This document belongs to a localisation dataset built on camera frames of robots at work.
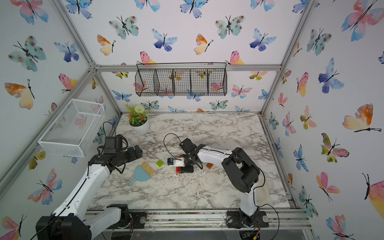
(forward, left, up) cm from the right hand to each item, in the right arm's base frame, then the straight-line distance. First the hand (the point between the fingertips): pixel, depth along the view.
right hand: (182, 165), depth 89 cm
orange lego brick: (+1, -16, -2) cm, 17 cm away
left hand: (+2, +24, +11) cm, 27 cm away
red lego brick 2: (+1, 0, +9) cm, 9 cm away
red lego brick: (-4, +2, +1) cm, 4 cm away
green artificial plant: (+27, +31, +12) cm, 43 cm away
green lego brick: (+1, +14, -2) cm, 14 cm away
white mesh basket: (+14, +67, +13) cm, 70 cm away
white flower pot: (+23, +31, +2) cm, 39 cm away
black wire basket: (+47, +3, +28) cm, 55 cm away
